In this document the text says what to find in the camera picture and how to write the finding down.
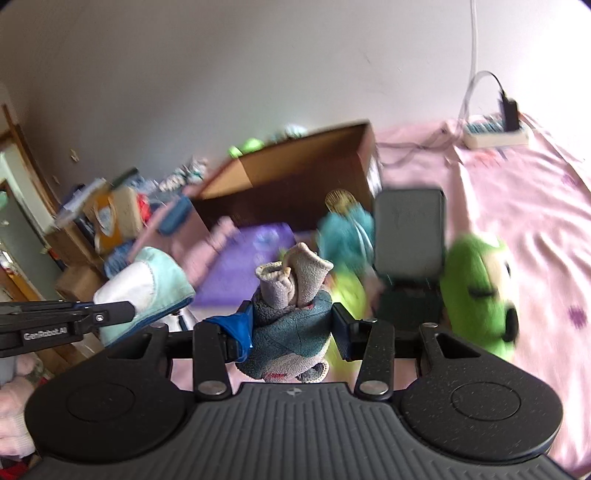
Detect teal mesh bath sponge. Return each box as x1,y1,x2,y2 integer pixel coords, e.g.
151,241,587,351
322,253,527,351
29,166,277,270
317,204,375,275

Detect neon green dinosaur plush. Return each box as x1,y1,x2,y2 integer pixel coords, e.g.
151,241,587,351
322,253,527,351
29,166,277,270
325,269,368,384

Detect white power strip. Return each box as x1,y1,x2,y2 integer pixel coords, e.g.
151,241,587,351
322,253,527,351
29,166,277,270
462,118,529,150

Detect black power adapter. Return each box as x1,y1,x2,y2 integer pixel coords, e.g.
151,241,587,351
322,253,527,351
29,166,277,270
501,94,521,132

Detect lime green frog plush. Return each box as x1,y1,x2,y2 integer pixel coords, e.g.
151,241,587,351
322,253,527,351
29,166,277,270
228,138,266,158

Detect purple tissue pack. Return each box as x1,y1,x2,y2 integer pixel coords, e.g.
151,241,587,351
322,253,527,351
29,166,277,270
192,223,296,308

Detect pink bed sheet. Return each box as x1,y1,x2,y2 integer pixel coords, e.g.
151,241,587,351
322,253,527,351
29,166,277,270
128,115,591,476

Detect orange white paper bag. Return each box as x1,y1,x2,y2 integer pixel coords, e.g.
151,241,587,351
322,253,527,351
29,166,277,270
91,186,143,255

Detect pink plush toy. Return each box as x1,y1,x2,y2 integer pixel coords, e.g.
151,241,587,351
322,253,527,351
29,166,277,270
180,216,238,288

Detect cardboard storage boxes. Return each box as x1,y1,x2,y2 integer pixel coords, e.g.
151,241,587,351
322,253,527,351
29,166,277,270
45,222,107,302

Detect green mushroom plush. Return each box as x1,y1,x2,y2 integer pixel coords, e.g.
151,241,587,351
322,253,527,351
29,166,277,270
440,233,519,360

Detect brown cardboard box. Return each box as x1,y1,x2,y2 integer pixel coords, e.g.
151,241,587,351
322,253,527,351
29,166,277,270
189,120,381,232

